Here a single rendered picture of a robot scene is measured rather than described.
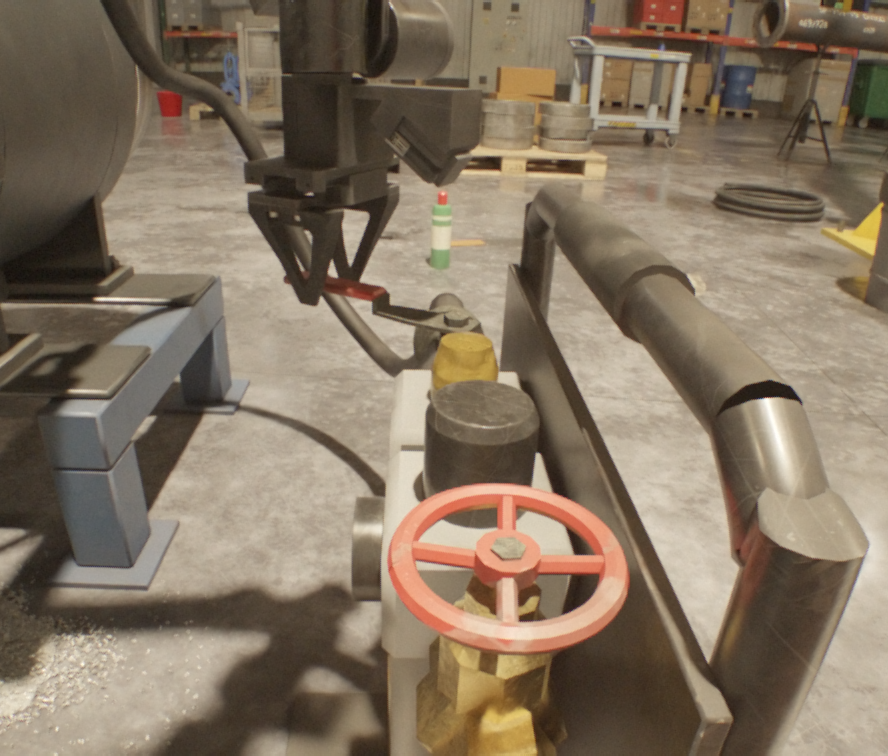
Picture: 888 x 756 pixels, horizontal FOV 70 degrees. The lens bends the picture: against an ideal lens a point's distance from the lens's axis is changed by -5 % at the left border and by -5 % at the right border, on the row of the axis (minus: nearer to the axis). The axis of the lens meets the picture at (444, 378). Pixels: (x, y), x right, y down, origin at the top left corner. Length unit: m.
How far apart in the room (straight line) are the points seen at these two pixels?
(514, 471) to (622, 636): 0.08
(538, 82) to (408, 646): 5.24
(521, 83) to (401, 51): 4.92
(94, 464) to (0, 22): 0.53
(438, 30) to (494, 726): 0.44
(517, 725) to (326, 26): 0.39
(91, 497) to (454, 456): 0.73
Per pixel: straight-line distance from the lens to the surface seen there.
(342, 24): 0.46
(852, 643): 1.02
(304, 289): 0.48
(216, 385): 1.36
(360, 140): 0.45
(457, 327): 0.45
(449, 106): 0.41
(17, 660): 0.94
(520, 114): 4.48
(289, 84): 0.47
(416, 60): 0.51
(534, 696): 0.23
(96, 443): 0.89
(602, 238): 0.30
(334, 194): 0.46
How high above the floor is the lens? 0.64
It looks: 26 degrees down
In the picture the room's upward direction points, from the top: 3 degrees clockwise
